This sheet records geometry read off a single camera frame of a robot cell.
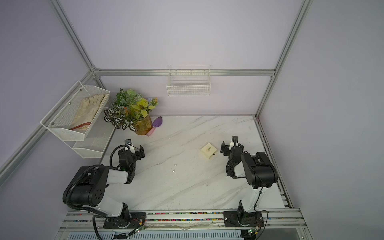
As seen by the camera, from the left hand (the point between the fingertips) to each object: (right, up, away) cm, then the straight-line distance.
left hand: (133, 148), depth 94 cm
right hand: (+65, +2, +4) cm, 65 cm away
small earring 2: (+26, -14, -3) cm, 30 cm away
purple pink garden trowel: (+9, +17, +21) cm, 29 cm away
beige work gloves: (-20, +24, -13) cm, 34 cm away
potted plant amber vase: (-3, +24, +4) cm, 24 cm away
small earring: (+27, -10, -1) cm, 29 cm away
